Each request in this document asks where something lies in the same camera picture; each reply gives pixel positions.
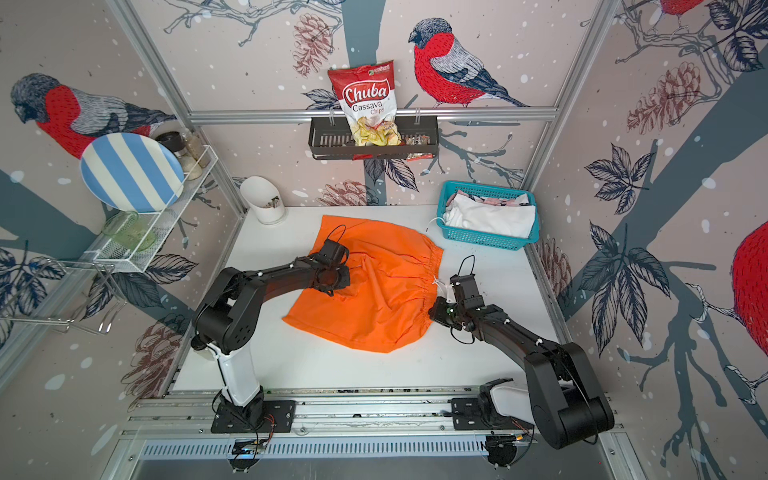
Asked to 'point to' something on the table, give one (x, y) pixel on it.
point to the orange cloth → (393, 277)
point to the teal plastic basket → (479, 238)
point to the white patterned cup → (263, 198)
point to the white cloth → (510, 220)
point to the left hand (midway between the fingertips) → (350, 274)
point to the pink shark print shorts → (493, 201)
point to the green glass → (127, 230)
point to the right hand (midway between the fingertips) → (429, 307)
